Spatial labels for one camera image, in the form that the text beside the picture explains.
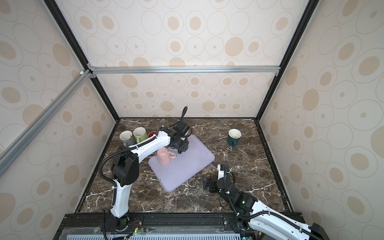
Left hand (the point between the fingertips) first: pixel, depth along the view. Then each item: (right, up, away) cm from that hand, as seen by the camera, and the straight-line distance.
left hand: (187, 144), depth 92 cm
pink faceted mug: (-13, -7, -4) cm, 15 cm away
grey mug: (-41, +4, +7) cm, 42 cm away
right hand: (+13, -17, -11) cm, 24 cm away
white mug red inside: (-24, +6, +9) cm, 27 cm away
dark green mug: (+30, +4, +4) cm, 30 cm away
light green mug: (-32, +6, +9) cm, 34 cm away
